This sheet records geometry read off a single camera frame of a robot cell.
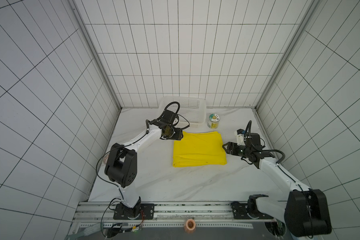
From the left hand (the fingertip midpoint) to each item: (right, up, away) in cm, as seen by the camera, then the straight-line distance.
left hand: (178, 139), depth 88 cm
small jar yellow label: (+24, +11, +12) cm, 29 cm away
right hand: (+30, -3, -1) cm, 30 cm away
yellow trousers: (+12, -7, +4) cm, 15 cm away
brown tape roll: (+6, -32, -29) cm, 43 cm away
